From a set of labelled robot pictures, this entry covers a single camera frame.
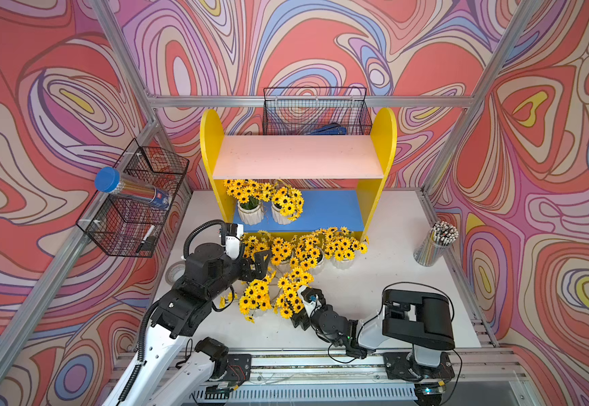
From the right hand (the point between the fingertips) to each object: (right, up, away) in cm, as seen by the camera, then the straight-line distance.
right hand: (295, 302), depth 82 cm
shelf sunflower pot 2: (-2, +32, -4) cm, 33 cm away
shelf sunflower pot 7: (-2, +3, -9) cm, 10 cm away
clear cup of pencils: (+48, +16, +7) cm, 51 cm away
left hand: (-9, +19, -15) cm, 26 cm away
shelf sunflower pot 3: (-5, +17, 0) cm, 17 cm away
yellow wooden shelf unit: (+16, +45, +41) cm, 63 cm away
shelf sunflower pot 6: (-11, +4, -9) cm, 15 cm away
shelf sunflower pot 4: (+4, +15, +1) cm, 16 cm away
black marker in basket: (-44, +22, -10) cm, 50 cm away
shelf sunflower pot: (-14, +35, -3) cm, 38 cm away
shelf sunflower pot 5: (+16, +18, +2) cm, 24 cm away
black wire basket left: (-51, +27, -10) cm, 59 cm away
